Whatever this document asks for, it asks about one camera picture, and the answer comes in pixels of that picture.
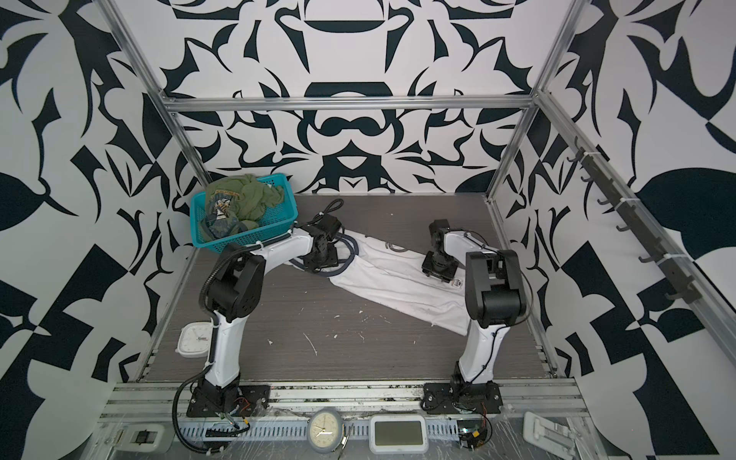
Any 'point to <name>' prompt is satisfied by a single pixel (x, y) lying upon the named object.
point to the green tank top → (235, 202)
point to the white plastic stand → (549, 434)
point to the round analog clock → (324, 428)
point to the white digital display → (398, 433)
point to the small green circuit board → (471, 433)
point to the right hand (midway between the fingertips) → (435, 273)
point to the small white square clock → (195, 339)
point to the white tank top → (393, 274)
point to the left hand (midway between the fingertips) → (329, 258)
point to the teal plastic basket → (282, 219)
